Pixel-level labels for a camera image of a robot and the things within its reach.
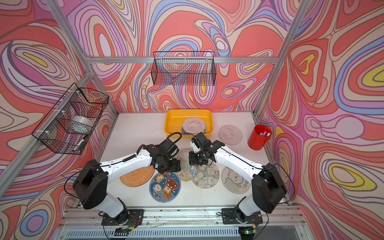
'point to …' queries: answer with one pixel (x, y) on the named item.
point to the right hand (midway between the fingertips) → (191, 165)
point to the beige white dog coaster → (235, 181)
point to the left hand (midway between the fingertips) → (178, 170)
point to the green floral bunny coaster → (206, 176)
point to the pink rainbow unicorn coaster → (230, 134)
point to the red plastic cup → (259, 136)
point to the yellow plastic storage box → (174, 120)
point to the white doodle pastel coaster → (185, 174)
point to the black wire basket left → (71, 129)
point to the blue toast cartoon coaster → (165, 187)
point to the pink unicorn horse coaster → (193, 125)
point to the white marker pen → (78, 144)
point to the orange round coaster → (138, 177)
